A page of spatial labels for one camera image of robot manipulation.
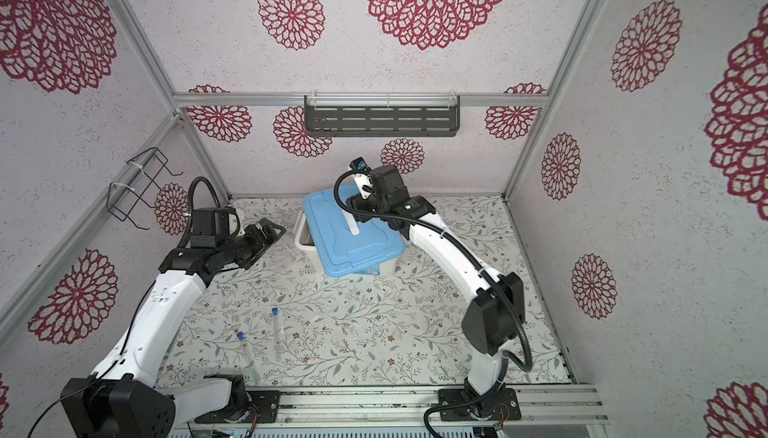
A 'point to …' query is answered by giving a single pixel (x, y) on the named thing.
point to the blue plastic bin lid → (339, 253)
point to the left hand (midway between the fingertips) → (276, 243)
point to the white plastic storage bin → (302, 234)
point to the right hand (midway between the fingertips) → (357, 191)
